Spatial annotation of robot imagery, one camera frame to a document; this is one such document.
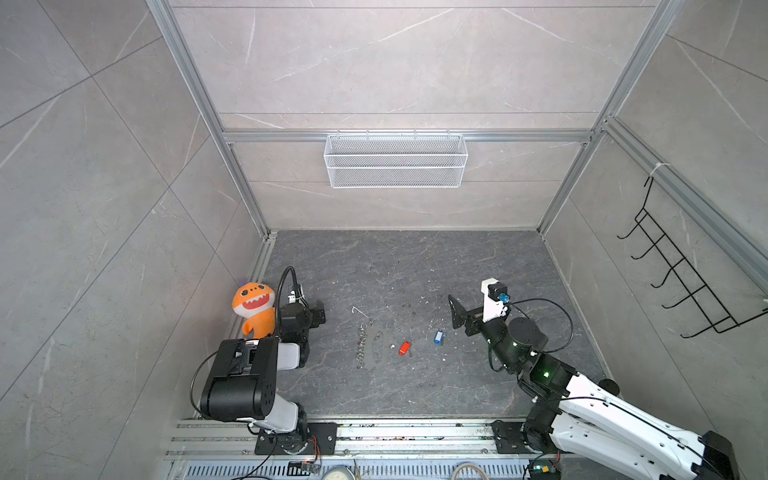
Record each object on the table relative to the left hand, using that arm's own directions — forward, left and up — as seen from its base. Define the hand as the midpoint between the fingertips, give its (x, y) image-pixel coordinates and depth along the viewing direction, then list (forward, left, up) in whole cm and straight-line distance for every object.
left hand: (301, 297), depth 94 cm
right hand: (-11, -47, +20) cm, 53 cm away
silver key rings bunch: (-15, -19, -5) cm, 25 cm away
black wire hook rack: (-24, -95, +28) cm, 102 cm away
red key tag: (-17, -32, -5) cm, 37 cm away
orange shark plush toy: (-3, +13, +2) cm, 13 cm away
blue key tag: (-13, -44, -5) cm, 46 cm away
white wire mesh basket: (+39, -31, +24) cm, 55 cm away
